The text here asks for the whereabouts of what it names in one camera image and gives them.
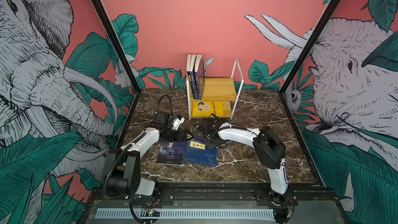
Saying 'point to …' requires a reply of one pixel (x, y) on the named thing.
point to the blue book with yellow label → (190, 156)
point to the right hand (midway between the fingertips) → (210, 142)
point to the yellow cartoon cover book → (205, 108)
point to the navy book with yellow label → (192, 142)
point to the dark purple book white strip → (171, 153)
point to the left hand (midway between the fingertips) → (187, 135)
